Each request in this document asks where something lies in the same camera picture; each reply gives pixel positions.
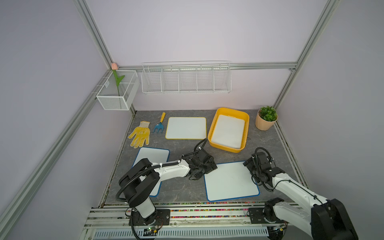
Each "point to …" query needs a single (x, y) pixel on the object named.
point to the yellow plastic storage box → (233, 113)
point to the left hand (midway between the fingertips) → (212, 170)
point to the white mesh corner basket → (106, 91)
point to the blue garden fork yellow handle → (160, 125)
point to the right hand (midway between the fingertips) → (246, 165)
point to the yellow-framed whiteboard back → (186, 128)
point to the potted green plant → (266, 118)
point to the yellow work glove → (142, 133)
